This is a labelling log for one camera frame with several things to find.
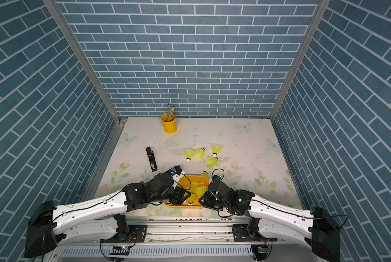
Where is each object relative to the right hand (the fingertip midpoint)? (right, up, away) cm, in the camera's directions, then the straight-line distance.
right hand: (200, 203), depth 75 cm
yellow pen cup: (-22, +37, +37) cm, 56 cm away
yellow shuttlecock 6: (0, +6, +1) cm, 6 cm away
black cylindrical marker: (-29, +17, +22) cm, 40 cm away
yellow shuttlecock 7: (-4, +3, -1) cm, 5 cm away
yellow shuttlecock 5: (+3, +10, +17) cm, 20 cm away
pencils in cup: (-20, +47, +30) cm, 60 cm away
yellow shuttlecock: (-7, +21, +24) cm, 33 cm away
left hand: (-4, +4, -1) cm, 6 cm away
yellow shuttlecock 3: (+9, +23, +27) cm, 37 cm away
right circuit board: (+28, -19, -4) cm, 34 cm away
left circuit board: (-36, -20, -2) cm, 41 cm away
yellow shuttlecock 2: (-1, +20, +28) cm, 34 cm away
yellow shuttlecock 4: (+7, +15, +23) cm, 29 cm away
